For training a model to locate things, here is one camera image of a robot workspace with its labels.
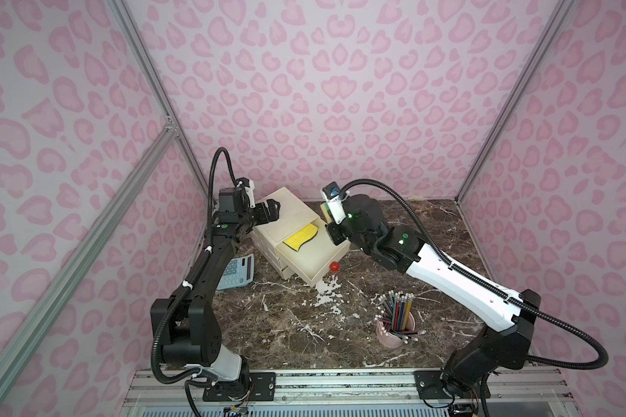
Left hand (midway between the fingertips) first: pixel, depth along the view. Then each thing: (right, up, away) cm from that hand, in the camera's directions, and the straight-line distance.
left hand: (269, 204), depth 85 cm
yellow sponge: (+13, -9, 0) cm, 16 cm away
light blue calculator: (-13, -24, +10) cm, 29 cm away
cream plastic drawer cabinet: (+7, -4, +2) cm, 9 cm away
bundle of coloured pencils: (+39, -31, -10) cm, 51 cm away
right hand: (+20, -3, -15) cm, 25 cm away
